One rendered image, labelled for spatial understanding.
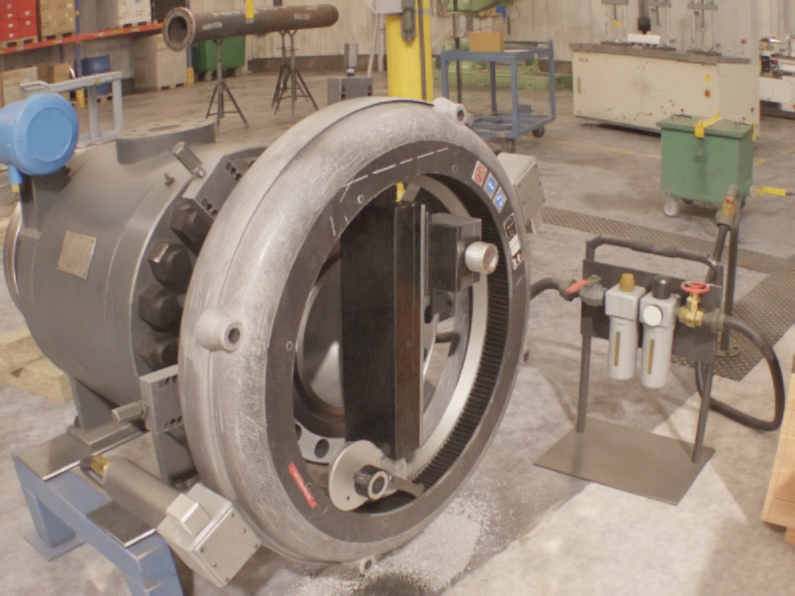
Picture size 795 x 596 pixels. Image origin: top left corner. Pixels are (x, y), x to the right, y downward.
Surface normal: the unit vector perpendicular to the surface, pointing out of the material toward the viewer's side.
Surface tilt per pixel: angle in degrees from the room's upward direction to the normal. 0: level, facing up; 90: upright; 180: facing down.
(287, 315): 90
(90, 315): 82
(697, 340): 90
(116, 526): 0
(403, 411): 90
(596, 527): 0
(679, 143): 90
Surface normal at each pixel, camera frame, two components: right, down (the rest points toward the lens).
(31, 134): 0.79, 0.18
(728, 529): -0.04, -0.94
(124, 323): -0.62, 0.11
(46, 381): -0.40, 0.32
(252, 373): 0.59, 0.18
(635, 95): -0.81, 0.22
